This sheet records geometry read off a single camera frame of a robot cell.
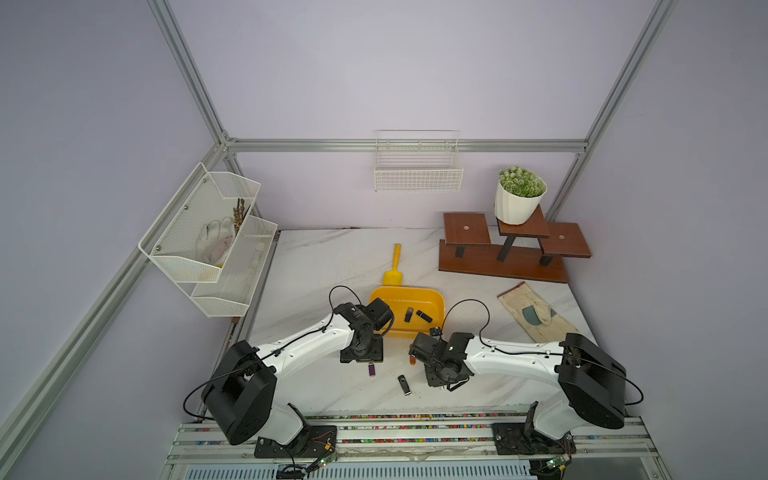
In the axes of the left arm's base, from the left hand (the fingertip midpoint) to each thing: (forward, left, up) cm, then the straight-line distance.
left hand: (365, 359), depth 82 cm
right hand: (-3, -21, -5) cm, 22 cm away
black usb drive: (+17, -13, -4) cm, 21 cm away
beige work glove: (+16, -54, -4) cm, 57 cm away
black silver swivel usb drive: (-5, -11, -5) cm, 13 cm away
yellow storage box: (+19, -16, -5) cm, 25 cm away
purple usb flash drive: (-1, -2, -6) cm, 6 cm away
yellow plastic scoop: (+33, -8, -6) cm, 34 cm away
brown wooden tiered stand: (+42, -59, -1) cm, 73 cm away
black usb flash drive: (+16, -18, -5) cm, 25 cm away
